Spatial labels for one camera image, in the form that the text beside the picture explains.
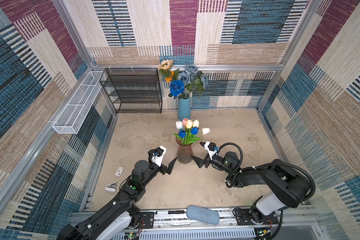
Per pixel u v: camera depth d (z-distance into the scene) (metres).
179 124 0.76
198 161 0.75
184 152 0.85
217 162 0.74
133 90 1.09
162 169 0.69
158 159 0.65
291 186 0.46
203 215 0.73
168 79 0.92
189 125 0.72
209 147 0.70
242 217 0.73
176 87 0.70
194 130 0.70
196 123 0.73
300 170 0.44
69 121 0.70
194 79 0.89
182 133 0.70
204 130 0.77
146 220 0.73
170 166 0.69
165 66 0.85
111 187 0.83
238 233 0.78
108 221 0.49
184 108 1.04
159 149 0.66
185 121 0.74
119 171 0.88
